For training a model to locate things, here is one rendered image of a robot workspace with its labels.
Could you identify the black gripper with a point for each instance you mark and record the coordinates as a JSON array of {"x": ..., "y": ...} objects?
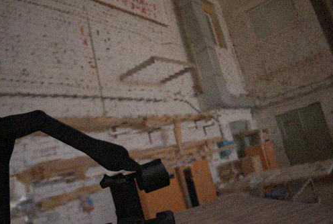
[{"x": 126, "y": 211}]

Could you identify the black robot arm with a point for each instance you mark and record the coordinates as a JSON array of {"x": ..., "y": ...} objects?
[{"x": 149, "y": 177}]

